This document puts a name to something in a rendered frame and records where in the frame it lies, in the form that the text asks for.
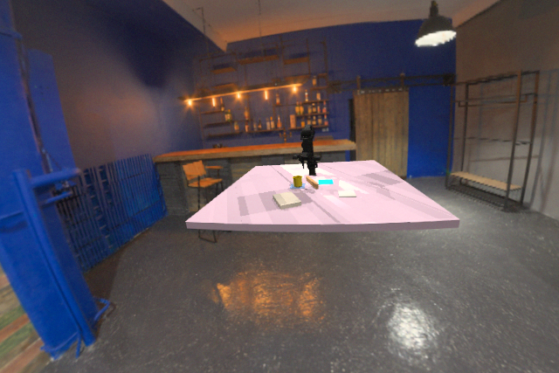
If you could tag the cream flat rectangular pad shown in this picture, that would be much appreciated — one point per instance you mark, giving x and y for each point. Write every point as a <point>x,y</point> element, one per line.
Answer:
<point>346,193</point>

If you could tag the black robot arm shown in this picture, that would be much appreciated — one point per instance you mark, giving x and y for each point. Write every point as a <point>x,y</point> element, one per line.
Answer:
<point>307,135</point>

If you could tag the light wooden plank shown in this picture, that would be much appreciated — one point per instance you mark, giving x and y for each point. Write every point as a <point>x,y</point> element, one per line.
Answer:
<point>312,182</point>

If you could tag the cream flat rectangular block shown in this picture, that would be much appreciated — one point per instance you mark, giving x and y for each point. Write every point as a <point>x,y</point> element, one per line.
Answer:
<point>286,200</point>

